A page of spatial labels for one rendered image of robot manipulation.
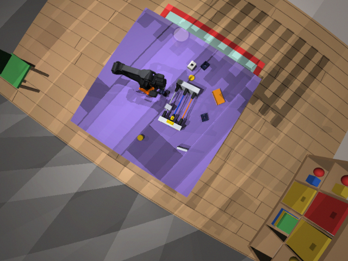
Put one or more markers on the white square block with hole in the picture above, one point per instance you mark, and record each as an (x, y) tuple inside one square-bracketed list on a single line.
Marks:
[(190, 67)]

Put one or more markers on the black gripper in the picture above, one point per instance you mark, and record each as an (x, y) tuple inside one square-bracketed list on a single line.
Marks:
[(154, 92)]

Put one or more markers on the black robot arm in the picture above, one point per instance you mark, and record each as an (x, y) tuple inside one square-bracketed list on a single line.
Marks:
[(143, 77)]

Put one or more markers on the orange rectangular block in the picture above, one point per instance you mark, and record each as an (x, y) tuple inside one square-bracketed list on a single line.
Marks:
[(218, 96)]

